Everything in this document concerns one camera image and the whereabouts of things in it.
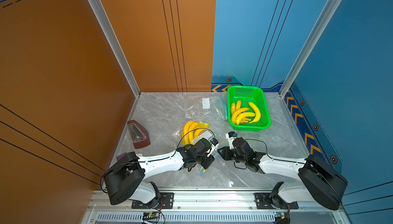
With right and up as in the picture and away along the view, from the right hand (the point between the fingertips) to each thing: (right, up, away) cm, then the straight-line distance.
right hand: (218, 151), depth 86 cm
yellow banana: (+29, +20, +17) cm, 39 cm away
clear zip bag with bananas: (-7, +24, +16) cm, 30 cm away
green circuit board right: (+28, -26, -13) cm, 40 cm away
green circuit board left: (-33, -25, -15) cm, 44 cm away
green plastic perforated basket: (+25, +35, +31) cm, 53 cm away
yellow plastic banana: (+18, +20, +14) cm, 30 cm away
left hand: (-3, -2, -2) cm, 4 cm away
